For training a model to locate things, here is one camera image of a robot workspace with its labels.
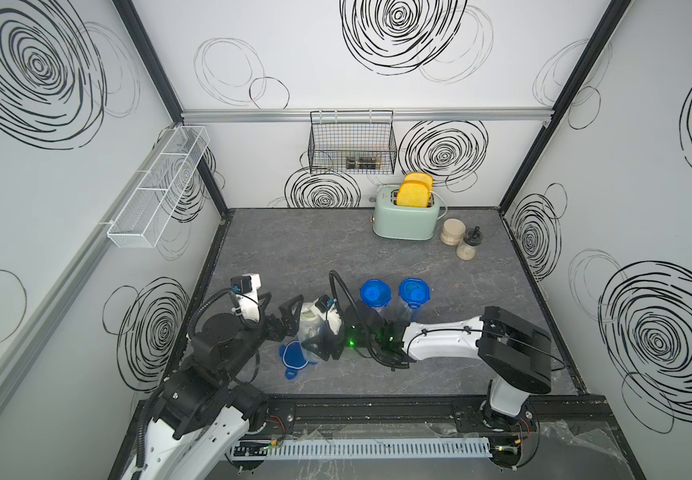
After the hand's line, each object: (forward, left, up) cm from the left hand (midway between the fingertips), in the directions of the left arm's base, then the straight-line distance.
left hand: (286, 296), depth 65 cm
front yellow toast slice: (+43, -34, -7) cm, 55 cm away
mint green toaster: (+40, -28, -18) cm, 52 cm away
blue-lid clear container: (-2, -5, -8) cm, 9 cm away
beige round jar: (+39, -50, -20) cm, 66 cm away
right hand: (-2, -4, -16) cm, 17 cm away
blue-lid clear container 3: (+9, -31, -13) cm, 35 cm away
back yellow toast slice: (+50, -37, -5) cm, 62 cm away
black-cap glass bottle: (+33, -55, -24) cm, 69 cm away
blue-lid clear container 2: (+9, -21, -13) cm, 26 cm away
